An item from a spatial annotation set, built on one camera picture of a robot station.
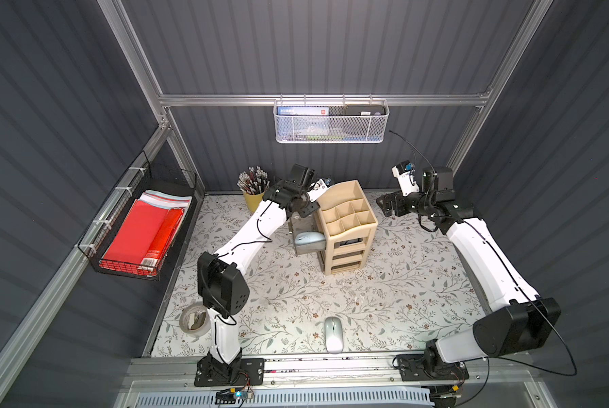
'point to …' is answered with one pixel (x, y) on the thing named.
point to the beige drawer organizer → (347, 220)
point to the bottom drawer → (347, 265)
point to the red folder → (144, 239)
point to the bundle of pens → (254, 182)
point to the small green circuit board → (229, 396)
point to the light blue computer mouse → (309, 237)
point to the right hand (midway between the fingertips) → (392, 195)
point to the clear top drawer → (304, 249)
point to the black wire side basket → (152, 183)
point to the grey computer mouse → (333, 330)
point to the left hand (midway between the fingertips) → (308, 195)
